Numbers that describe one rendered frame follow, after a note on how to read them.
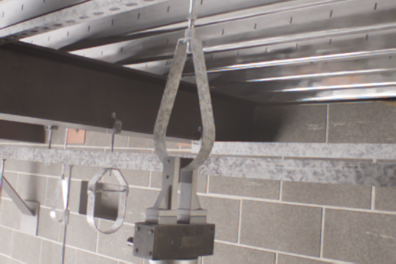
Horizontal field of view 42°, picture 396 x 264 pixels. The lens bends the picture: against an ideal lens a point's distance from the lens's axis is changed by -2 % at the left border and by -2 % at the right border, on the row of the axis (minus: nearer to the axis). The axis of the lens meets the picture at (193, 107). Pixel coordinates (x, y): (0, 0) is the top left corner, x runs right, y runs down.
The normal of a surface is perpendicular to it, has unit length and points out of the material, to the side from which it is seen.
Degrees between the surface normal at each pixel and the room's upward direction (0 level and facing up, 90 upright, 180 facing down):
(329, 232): 90
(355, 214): 90
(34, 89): 90
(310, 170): 90
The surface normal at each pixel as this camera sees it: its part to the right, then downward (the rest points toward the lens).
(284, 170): -0.69, -0.14
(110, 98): 0.72, -0.04
